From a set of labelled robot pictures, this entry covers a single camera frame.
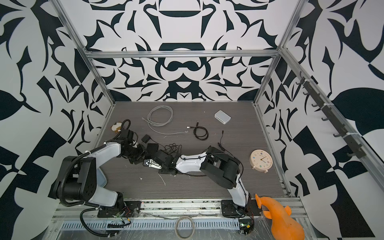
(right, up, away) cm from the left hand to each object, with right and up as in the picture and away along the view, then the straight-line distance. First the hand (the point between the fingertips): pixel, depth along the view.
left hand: (149, 154), depth 90 cm
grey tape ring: (+26, -29, -22) cm, 45 cm away
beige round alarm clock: (+66, -3, -1) cm, 66 cm away
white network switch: (+47, +22, +19) cm, 55 cm away
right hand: (+7, -4, -1) cm, 8 cm away
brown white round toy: (-25, +15, +12) cm, 32 cm away
